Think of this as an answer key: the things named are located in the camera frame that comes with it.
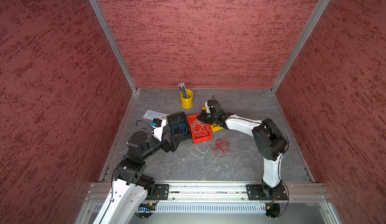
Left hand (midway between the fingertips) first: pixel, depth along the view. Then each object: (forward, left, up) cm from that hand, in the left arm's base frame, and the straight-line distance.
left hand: (175, 135), depth 70 cm
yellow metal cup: (+34, -3, -18) cm, 39 cm away
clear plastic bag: (+26, +22, -21) cm, 40 cm away
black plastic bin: (+24, +3, -23) cm, 34 cm away
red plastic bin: (+7, -12, -18) cm, 22 cm away
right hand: (+19, -10, -15) cm, 26 cm away
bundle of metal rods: (+40, 0, -6) cm, 40 cm away
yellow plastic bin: (+13, -21, -18) cm, 31 cm away
